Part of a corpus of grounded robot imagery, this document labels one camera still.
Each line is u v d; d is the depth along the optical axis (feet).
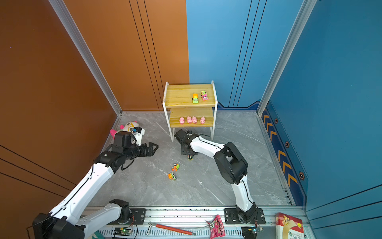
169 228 2.30
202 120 3.00
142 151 2.25
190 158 2.60
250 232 2.29
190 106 2.63
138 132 2.28
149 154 2.32
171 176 2.78
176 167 2.88
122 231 2.32
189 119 3.00
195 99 2.57
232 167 1.78
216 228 2.28
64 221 1.27
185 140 2.42
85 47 2.77
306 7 2.29
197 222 2.39
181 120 3.00
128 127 3.34
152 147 2.33
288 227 2.20
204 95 2.61
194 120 3.00
